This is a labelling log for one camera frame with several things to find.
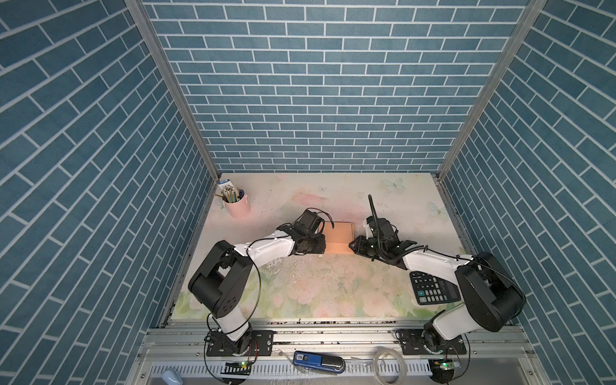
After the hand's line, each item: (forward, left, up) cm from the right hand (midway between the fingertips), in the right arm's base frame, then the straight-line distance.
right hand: (351, 246), depth 90 cm
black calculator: (-13, -28, -4) cm, 31 cm away
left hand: (-1, +9, 0) cm, 9 cm away
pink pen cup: (+15, +48, -1) cm, 50 cm away
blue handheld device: (-37, +6, +1) cm, 38 cm away
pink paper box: (+3, +5, -1) cm, 6 cm away
